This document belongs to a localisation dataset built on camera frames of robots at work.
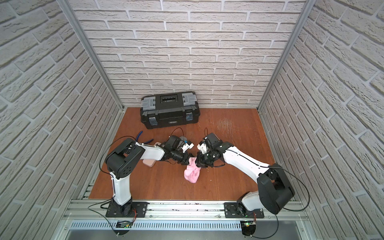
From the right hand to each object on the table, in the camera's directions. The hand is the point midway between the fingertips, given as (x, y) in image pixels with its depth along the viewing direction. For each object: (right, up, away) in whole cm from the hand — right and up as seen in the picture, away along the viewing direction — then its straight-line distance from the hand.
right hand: (196, 165), depth 80 cm
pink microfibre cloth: (-2, -3, -4) cm, 5 cm away
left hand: (+1, -1, +7) cm, 7 cm away
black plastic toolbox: (-18, +32, +16) cm, 40 cm away
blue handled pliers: (-40, +15, +23) cm, 49 cm away
